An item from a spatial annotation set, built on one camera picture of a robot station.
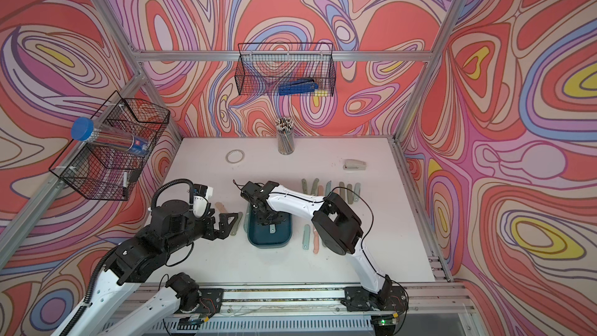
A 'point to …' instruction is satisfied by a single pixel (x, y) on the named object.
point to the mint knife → (272, 229)
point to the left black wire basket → (99, 170)
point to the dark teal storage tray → (260, 236)
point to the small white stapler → (352, 164)
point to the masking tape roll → (235, 156)
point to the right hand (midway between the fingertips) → (273, 226)
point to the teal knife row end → (357, 189)
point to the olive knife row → (342, 190)
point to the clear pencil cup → (285, 131)
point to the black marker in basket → (125, 184)
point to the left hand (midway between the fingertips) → (229, 214)
